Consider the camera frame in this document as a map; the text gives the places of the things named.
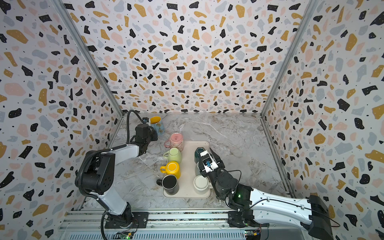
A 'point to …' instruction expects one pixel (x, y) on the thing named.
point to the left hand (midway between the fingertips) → (152, 127)
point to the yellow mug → (172, 168)
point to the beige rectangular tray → (189, 171)
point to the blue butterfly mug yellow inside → (155, 122)
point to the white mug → (202, 183)
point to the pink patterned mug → (176, 141)
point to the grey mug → (197, 170)
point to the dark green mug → (198, 151)
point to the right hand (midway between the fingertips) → (205, 150)
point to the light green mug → (173, 154)
